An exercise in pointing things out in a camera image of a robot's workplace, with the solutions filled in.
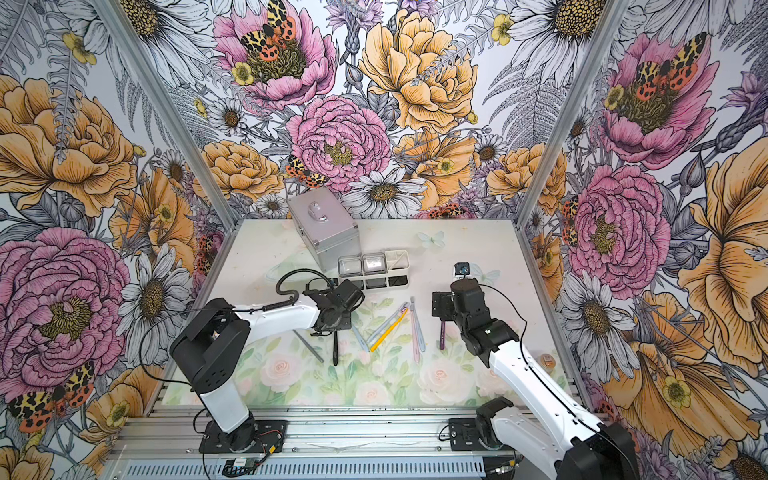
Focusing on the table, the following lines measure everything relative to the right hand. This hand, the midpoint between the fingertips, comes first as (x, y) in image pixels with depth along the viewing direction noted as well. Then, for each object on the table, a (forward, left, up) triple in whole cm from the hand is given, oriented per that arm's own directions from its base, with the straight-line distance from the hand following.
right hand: (449, 300), depth 83 cm
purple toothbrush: (-3, +1, -14) cm, 15 cm away
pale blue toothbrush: (0, +8, -14) cm, 16 cm away
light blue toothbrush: (-2, +27, -13) cm, 30 cm away
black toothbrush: (-7, +33, -13) cm, 36 cm away
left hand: (0, +33, -12) cm, 35 cm away
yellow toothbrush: (-3, +18, -14) cm, 23 cm away
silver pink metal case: (+29, +36, +1) cm, 46 cm away
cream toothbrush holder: (+20, +21, -12) cm, 31 cm away
